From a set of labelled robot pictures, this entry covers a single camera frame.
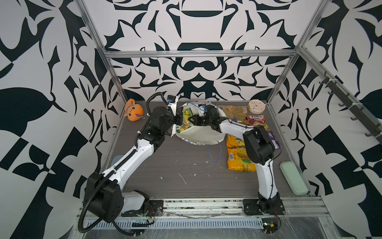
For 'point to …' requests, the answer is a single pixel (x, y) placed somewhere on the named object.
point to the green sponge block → (294, 178)
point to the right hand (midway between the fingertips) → (188, 117)
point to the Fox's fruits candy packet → (255, 120)
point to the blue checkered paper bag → (200, 135)
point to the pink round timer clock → (256, 106)
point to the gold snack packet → (239, 111)
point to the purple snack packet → (276, 144)
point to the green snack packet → (187, 113)
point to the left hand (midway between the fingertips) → (180, 104)
